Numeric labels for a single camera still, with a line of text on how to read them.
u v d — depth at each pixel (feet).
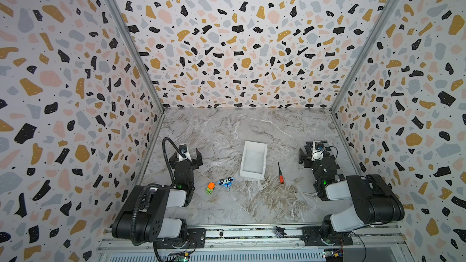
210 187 2.80
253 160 3.20
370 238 2.48
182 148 2.45
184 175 2.17
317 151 2.55
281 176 3.00
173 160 2.56
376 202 1.48
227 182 2.88
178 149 2.40
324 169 2.30
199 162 2.74
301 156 2.85
